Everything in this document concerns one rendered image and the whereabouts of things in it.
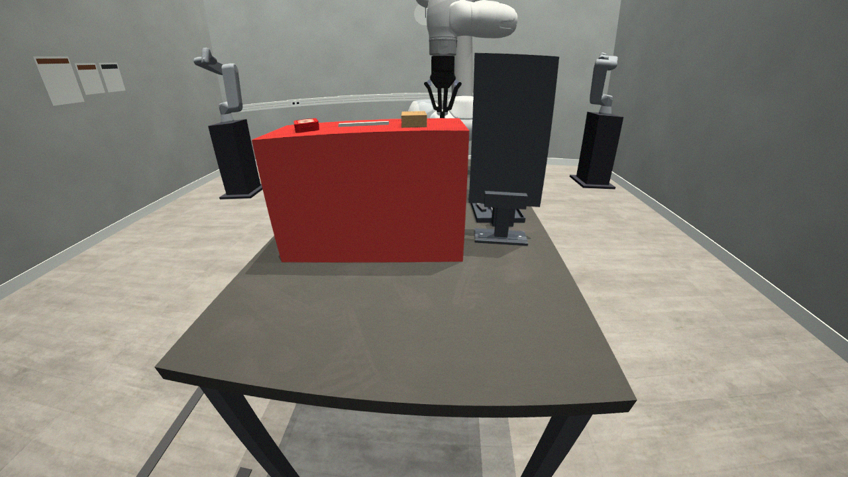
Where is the tan cardboard box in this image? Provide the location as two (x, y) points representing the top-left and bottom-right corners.
(401, 111), (427, 128)

